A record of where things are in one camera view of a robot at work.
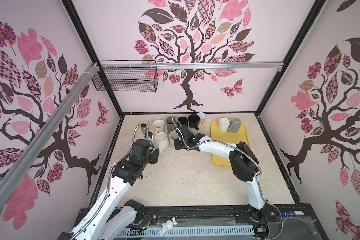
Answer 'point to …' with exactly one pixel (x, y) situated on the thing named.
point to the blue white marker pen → (291, 213)
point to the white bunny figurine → (167, 226)
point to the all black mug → (194, 121)
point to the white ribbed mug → (161, 141)
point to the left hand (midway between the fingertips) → (150, 150)
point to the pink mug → (159, 125)
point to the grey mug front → (170, 125)
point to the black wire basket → (127, 75)
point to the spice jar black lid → (143, 127)
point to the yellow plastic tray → (241, 135)
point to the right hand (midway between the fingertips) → (175, 141)
